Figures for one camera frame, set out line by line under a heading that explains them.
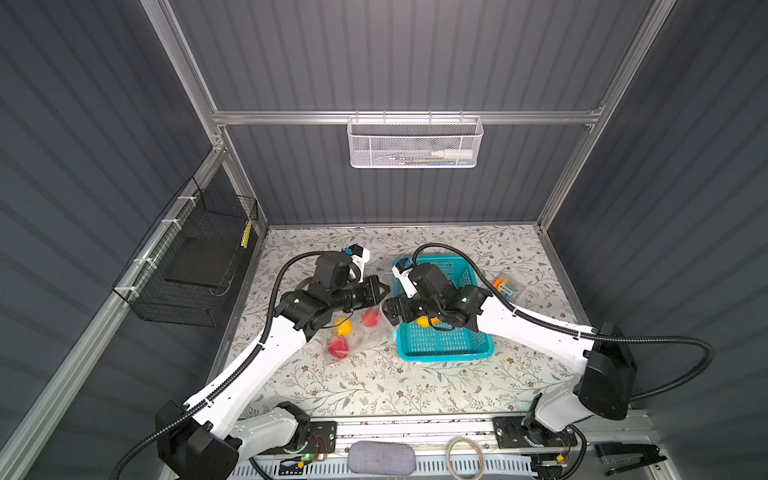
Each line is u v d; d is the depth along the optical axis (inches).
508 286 39.7
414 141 48.6
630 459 27.4
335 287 22.8
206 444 14.4
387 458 26.8
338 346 32.6
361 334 35.1
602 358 16.7
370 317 29.1
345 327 34.6
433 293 23.2
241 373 16.8
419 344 35.1
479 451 27.9
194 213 31.1
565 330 18.0
